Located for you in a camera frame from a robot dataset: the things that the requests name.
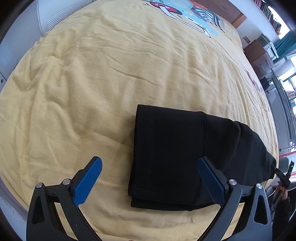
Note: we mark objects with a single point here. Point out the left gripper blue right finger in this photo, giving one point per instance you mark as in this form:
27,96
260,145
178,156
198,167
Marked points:
255,218

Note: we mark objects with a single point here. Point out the person's right hand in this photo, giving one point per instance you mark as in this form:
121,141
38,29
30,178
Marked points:
285,202

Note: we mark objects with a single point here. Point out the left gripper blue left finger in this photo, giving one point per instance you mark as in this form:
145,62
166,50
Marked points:
43,221

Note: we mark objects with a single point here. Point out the black pants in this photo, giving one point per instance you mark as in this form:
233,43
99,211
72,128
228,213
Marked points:
169,142

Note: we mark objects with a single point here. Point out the long grey desk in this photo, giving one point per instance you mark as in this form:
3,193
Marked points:
283,115

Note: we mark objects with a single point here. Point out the row of books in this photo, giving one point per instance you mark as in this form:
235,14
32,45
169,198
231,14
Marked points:
269,15

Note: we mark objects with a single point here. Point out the wooden headboard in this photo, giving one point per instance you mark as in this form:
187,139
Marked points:
225,9

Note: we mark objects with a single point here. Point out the yellow dinosaur bed cover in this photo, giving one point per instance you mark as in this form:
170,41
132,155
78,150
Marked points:
74,95

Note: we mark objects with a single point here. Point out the black bag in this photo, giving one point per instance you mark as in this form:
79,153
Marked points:
265,83

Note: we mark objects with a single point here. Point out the white printer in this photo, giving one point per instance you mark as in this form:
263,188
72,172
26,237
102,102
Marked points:
268,46

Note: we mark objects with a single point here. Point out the wooden drawer chest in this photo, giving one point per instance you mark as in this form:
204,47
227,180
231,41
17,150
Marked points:
259,59

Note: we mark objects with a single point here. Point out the teal right curtain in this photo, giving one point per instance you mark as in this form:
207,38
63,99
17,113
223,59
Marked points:
285,45

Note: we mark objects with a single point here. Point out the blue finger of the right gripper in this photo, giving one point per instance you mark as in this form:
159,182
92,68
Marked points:
277,172
290,168

